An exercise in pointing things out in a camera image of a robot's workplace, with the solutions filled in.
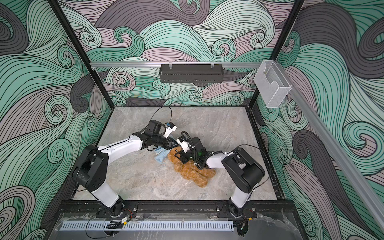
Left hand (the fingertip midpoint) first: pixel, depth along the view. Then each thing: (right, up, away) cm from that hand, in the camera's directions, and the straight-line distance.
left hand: (177, 143), depth 86 cm
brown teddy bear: (+7, -13, -7) cm, 16 cm away
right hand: (-1, -7, +2) cm, 7 cm away
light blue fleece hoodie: (-10, -6, -2) cm, 11 cm away
